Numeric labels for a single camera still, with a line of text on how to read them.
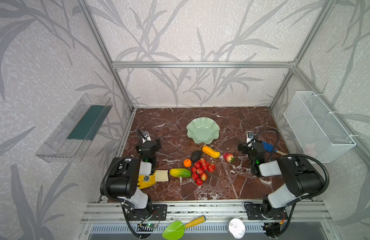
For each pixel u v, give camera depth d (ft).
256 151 2.34
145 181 2.66
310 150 2.40
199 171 2.69
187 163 2.90
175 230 2.27
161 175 2.76
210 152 3.04
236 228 2.14
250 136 2.64
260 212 2.40
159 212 2.40
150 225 2.32
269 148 3.14
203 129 3.48
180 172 2.75
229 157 2.92
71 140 2.07
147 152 2.34
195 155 2.98
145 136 2.59
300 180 1.48
